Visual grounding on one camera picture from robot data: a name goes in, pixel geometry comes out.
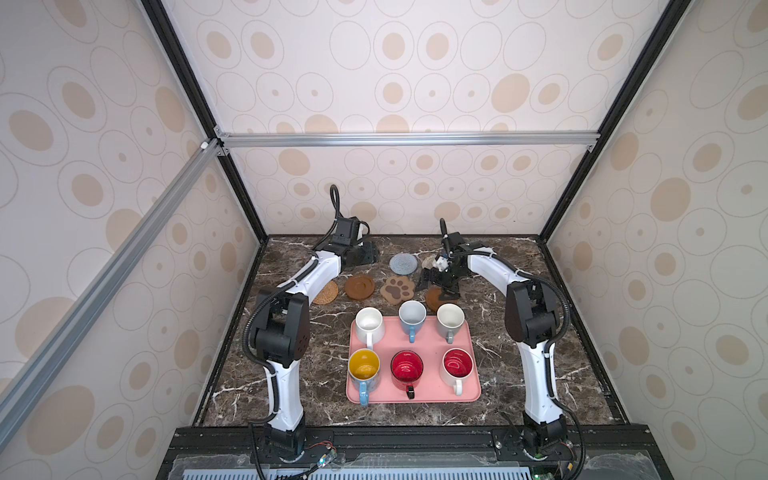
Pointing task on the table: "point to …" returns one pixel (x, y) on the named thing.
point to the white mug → (369, 326)
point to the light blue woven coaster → (403, 264)
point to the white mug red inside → (456, 368)
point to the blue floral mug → (412, 315)
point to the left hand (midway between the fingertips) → (380, 245)
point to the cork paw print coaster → (396, 291)
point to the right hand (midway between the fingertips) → (428, 291)
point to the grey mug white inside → (450, 317)
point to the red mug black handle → (406, 370)
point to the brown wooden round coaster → (433, 295)
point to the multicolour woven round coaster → (427, 261)
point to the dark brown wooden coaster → (359, 287)
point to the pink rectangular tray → (352, 395)
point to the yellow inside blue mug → (364, 369)
